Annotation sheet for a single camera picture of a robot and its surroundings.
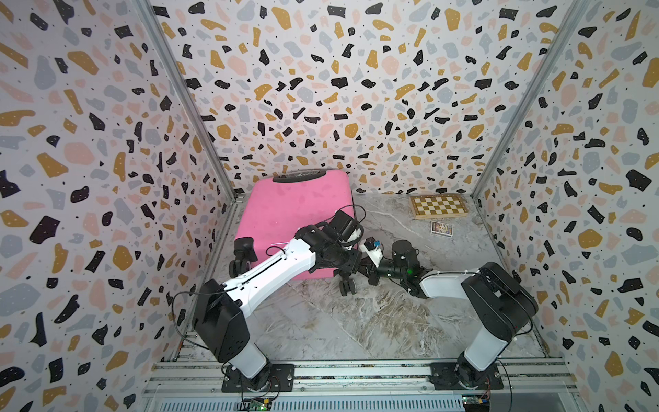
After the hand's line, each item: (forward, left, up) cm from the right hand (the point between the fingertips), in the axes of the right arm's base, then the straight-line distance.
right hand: (353, 266), depth 86 cm
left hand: (-2, -1, +7) cm, 7 cm away
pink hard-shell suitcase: (+3, +14, -11) cm, 18 cm away
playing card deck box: (+25, -37, -11) cm, 46 cm away
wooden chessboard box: (+38, -36, -10) cm, 53 cm away
